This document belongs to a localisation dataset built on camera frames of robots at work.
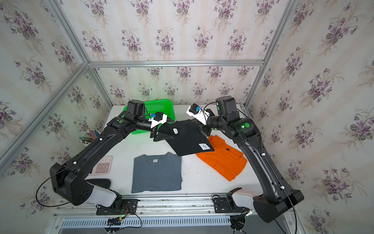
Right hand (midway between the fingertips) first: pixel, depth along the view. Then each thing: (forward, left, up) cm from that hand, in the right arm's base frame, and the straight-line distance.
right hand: (195, 119), depth 65 cm
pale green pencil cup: (+1, +63, -21) cm, 67 cm away
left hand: (-2, +10, -6) cm, 11 cm away
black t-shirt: (-5, +3, -7) cm, 9 cm away
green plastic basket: (+38, +23, -31) cm, 54 cm away
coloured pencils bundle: (+6, +63, -20) cm, 67 cm away
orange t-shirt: (-3, -20, -36) cm, 41 cm away
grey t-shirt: (-12, +22, -37) cm, 44 cm away
